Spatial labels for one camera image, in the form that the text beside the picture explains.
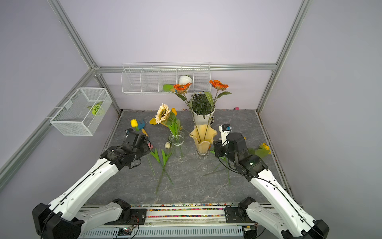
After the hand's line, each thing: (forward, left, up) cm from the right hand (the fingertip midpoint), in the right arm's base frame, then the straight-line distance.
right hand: (215, 141), depth 74 cm
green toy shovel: (+42, +29, +2) cm, 51 cm away
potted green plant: (+30, +5, -8) cm, 32 cm away
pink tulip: (+2, -8, -24) cm, 26 cm away
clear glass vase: (+4, +21, -15) cm, 26 cm away
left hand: (-1, +37, -6) cm, 37 cm away
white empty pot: (+41, +17, +8) cm, 45 cm away
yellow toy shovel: (+35, +44, -26) cm, 61 cm away
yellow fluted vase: (+9, +5, -9) cm, 14 cm away
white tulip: (-1, +30, -24) cm, 38 cm away
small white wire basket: (+18, +73, +3) cm, 75 cm away
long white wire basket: (+46, +39, +7) cm, 61 cm away
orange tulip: (+11, +21, 0) cm, 24 cm away
